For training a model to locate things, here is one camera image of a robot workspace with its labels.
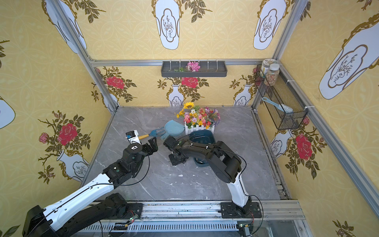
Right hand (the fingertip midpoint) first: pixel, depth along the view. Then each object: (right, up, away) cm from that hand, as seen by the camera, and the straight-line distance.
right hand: (178, 157), depth 94 cm
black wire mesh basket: (+64, +40, -4) cm, 75 cm away
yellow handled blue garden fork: (-16, +15, +12) cm, 25 cm away
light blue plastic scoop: (-5, +17, +15) cm, 23 cm away
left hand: (-17, +13, -15) cm, 27 cm away
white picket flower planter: (+12, +24, -2) cm, 27 cm away
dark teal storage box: (+18, +12, +6) cm, 22 cm away
